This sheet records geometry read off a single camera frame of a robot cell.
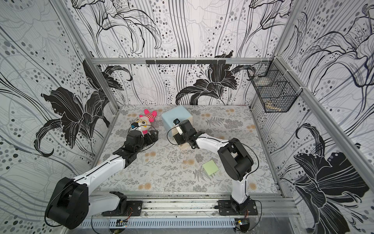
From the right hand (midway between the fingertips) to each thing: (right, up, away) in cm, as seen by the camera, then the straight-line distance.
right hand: (182, 131), depth 95 cm
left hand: (-16, -2, -8) cm, 18 cm away
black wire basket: (+58, +27, -7) cm, 65 cm away
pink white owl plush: (-27, +6, +6) cm, 28 cm away
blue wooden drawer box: (-5, +3, -18) cm, 19 cm away
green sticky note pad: (+18, -21, -9) cm, 29 cm away
